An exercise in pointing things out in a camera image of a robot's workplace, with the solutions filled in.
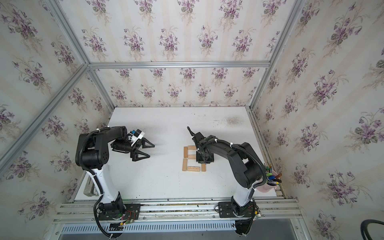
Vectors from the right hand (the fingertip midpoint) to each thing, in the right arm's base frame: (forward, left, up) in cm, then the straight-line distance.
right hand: (204, 162), depth 91 cm
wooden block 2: (+6, +12, 0) cm, 14 cm away
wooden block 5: (-5, +6, +2) cm, 8 cm away
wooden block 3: (+3, +8, +2) cm, 8 cm away
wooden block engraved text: (-4, +1, +1) cm, 4 cm away
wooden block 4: (-3, +12, +1) cm, 13 cm away
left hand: (-1, +30, +11) cm, 32 cm away
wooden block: (+9, +8, +2) cm, 12 cm away
